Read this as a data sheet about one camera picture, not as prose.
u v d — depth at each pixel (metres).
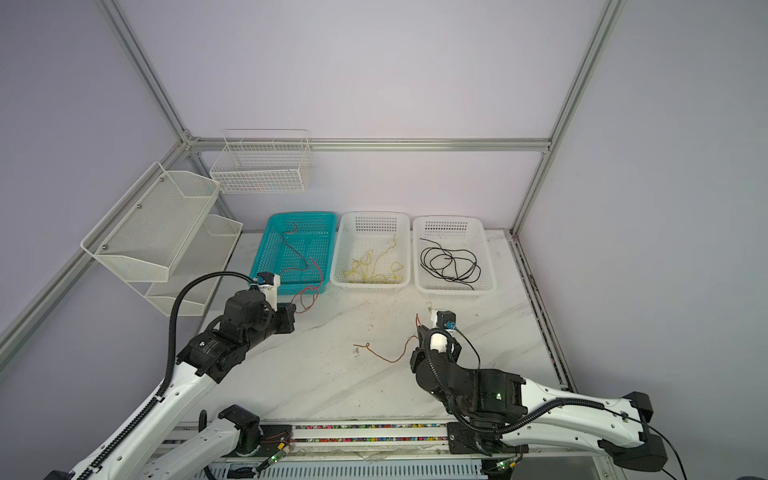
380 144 0.93
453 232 1.15
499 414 0.47
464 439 0.73
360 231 1.18
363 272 1.05
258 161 0.96
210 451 0.56
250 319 0.56
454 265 1.08
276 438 0.74
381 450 0.73
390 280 1.04
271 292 0.67
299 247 1.15
